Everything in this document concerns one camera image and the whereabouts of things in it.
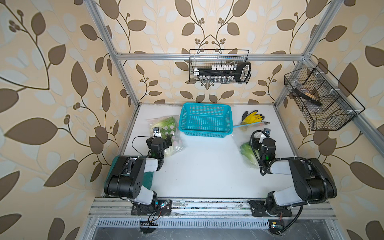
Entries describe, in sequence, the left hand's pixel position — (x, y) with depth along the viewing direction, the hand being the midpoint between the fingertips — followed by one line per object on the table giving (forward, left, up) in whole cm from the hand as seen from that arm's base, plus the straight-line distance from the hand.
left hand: (157, 134), depth 93 cm
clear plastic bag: (+1, -55, -3) cm, 55 cm away
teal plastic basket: (+19, -32, -8) cm, 38 cm away
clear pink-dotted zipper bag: (-1, -13, -4) cm, 13 cm away
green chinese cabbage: (+6, -6, 0) cm, 8 cm away
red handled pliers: (+16, -76, -6) cm, 78 cm away
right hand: (0, -65, 0) cm, 65 cm away
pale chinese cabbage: (-12, -56, -2) cm, 57 cm away
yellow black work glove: (+19, -66, -5) cm, 69 cm away
